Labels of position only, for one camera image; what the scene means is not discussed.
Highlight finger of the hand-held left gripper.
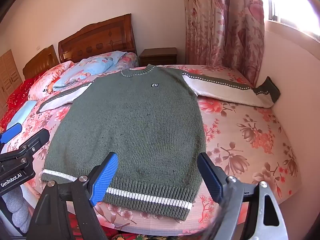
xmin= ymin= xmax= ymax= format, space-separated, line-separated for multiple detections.
xmin=0 ymin=122 xmax=22 ymax=143
xmin=0 ymin=128 xmax=50 ymax=164

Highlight blue floral pillow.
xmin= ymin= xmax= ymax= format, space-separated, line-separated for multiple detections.
xmin=52 ymin=51 xmax=128 ymax=92

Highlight small wooden headboard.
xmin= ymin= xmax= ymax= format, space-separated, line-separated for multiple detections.
xmin=22 ymin=45 xmax=60 ymax=79

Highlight green knit sweater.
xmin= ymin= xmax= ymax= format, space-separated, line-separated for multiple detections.
xmin=37 ymin=64 xmax=281 ymax=222

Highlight red striped curtain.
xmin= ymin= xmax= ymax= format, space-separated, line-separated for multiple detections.
xmin=182 ymin=0 xmax=266 ymax=87

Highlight window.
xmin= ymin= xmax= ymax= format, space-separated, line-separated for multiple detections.
xmin=264 ymin=0 xmax=320 ymax=40

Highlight bed with floral sheet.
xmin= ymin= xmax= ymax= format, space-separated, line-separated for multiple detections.
xmin=0 ymin=64 xmax=299 ymax=240

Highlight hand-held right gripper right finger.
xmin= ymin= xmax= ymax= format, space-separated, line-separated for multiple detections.
xmin=197 ymin=152 xmax=288 ymax=240

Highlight wooden wardrobe door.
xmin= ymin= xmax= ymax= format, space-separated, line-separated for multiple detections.
xmin=0 ymin=49 xmax=23 ymax=115

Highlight dark wooden nightstand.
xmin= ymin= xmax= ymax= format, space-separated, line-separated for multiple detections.
xmin=139 ymin=47 xmax=178 ymax=67

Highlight red blanket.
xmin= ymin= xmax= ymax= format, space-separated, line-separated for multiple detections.
xmin=0 ymin=77 xmax=38 ymax=130

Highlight large wooden headboard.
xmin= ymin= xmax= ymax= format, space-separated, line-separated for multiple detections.
xmin=58 ymin=14 xmax=137 ymax=63

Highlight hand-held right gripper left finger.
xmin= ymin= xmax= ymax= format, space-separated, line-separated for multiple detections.
xmin=29 ymin=152 xmax=119 ymax=240

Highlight pink floral pillow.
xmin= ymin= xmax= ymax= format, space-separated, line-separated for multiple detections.
xmin=27 ymin=61 xmax=75 ymax=101

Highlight light blue cloth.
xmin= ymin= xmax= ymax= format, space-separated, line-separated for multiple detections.
xmin=6 ymin=101 xmax=37 ymax=130

